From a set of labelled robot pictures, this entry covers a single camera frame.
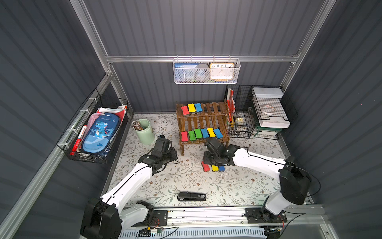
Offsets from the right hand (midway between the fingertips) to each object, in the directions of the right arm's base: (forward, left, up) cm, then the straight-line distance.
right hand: (206, 158), depth 85 cm
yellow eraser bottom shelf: (+12, -3, +7) cm, 14 cm away
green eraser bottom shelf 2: (+12, +5, +7) cm, 15 cm away
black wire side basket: (+20, +59, +25) cm, 67 cm away
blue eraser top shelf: (+22, +5, +19) cm, 29 cm away
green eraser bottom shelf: (+11, +8, +7) cm, 15 cm away
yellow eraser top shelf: (+22, +9, +19) cm, 30 cm away
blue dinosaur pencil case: (+1, +48, +26) cm, 55 cm away
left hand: (+1, +18, +4) cm, 18 cm away
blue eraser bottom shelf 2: (+12, -7, +7) cm, 16 cm away
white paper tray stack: (+31, -42, +10) cm, 53 cm away
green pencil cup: (+16, +39, +4) cm, 42 cm away
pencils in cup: (+18, +43, +8) cm, 47 cm away
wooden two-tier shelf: (+24, +4, +5) cm, 24 cm away
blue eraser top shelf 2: (-3, -10, -8) cm, 13 cm away
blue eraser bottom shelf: (+12, +1, +7) cm, 15 cm away
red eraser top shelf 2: (-2, 0, -8) cm, 8 cm away
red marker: (-5, +58, +24) cm, 63 cm away
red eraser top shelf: (+20, +12, +19) cm, 30 cm away
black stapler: (-20, +11, -4) cm, 23 cm away
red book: (+47, -21, -1) cm, 52 cm away
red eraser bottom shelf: (+12, +13, +4) cm, 19 cm away
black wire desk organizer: (+36, -32, -10) cm, 49 cm away
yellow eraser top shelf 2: (-3, -5, -8) cm, 10 cm away
